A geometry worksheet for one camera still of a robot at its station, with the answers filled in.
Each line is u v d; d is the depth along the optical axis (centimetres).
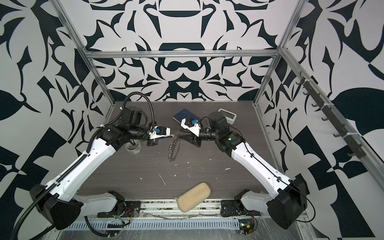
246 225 71
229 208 74
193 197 75
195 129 58
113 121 55
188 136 62
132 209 73
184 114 111
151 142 60
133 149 90
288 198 38
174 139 69
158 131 55
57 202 37
